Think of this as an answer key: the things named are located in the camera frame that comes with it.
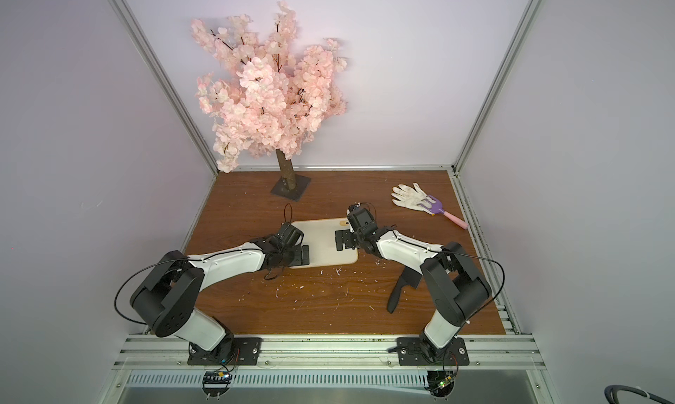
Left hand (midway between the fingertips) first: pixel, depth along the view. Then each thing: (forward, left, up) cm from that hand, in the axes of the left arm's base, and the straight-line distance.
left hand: (300, 256), depth 92 cm
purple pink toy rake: (+22, -54, 0) cm, 58 cm away
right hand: (+7, -18, +6) cm, 20 cm away
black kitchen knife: (-7, -38, 0) cm, 38 cm away
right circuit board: (-36, -43, -2) cm, 56 cm away
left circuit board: (-37, +20, -5) cm, 42 cm away
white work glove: (+28, -45, -1) cm, 53 cm away
